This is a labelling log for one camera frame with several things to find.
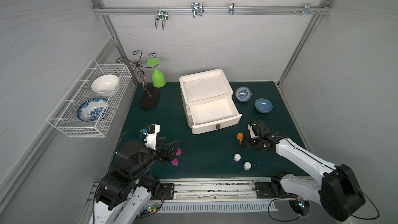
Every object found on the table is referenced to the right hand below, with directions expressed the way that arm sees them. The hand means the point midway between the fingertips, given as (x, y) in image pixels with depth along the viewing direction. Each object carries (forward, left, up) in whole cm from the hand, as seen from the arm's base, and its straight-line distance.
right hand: (245, 142), depth 86 cm
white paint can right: (-12, 0, -2) cm, 12 cm away
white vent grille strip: (-30, +17, -4) cm, 35 cm away
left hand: (-11, +36, +22) cm, 44 cm away
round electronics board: (-28, -24, -6) cm, 37 cm away
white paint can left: (-8, +5, -1) cm, 10 cm away
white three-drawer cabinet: (+14, +21, +20) cm, 32 cm away
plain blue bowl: (+30, -17, -4) cm, 35 cm away
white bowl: (+13, +72, +30) cm, 80 cm away
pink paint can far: (-7, +37, -1) cm, 38 cm away
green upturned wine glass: (+30, +53, +19) cm, 64 cm away
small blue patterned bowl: (+38, -3, -2) cm, 38 cm away
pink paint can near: (-12, +39, -2) cm, 40 cm away
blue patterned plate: (-1, +71, +30) cm, 77 cm away
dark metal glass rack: (+30, +65, -3) cm, 72 cm away
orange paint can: (+4, +2, -1) cm, 5 cm away
